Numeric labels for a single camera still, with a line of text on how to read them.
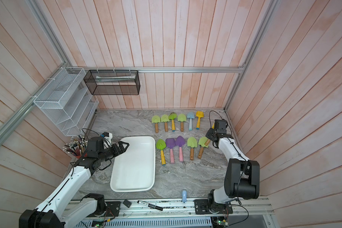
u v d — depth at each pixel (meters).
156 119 1.11
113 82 1.06
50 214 0.40
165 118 1.14
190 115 1.15
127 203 0.76
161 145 0.96
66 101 0.73
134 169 0.86
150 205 0.74
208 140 0.90
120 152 0.73
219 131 0.70
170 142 0.98
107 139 0.73
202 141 1.01
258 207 0.73
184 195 0.76
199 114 1.15
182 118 1.14
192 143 0.98
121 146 0.73
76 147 0.78
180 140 1.01
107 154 0.69
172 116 1.13
